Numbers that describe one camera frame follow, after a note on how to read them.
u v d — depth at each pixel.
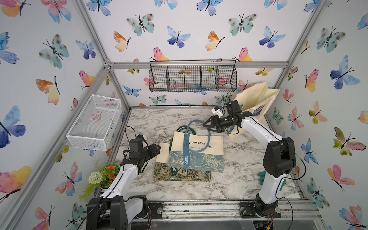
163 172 0.85
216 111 0.83
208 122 0.81
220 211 0.75
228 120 0.77
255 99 1.07
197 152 0.91
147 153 0.74
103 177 0.70
